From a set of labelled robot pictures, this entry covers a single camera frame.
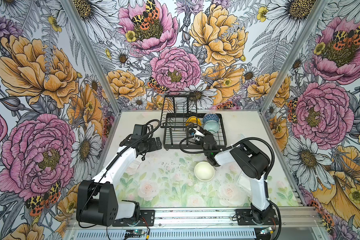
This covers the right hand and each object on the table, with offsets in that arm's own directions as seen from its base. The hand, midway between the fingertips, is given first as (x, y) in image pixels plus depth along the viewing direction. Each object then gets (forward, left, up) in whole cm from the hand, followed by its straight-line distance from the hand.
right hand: (201, 129), depth 98 cm
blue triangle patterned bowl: (+16, -8, -5) cm, 19 cm away
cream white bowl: (-24, 0, -9) cm, 25 cm away
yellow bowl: (-5, +6, +15) cm, 17 cm away
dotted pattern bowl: (-11, +3, +9) cm, 15 cm away
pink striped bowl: (-8, +7, +15) cm, 18 cm away
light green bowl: (+8, -9, -6) cm, 13 cm away
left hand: (-15, +29, +2) cm, 33 cm away
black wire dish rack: (+16, +13, +1) cm, 21 cm away
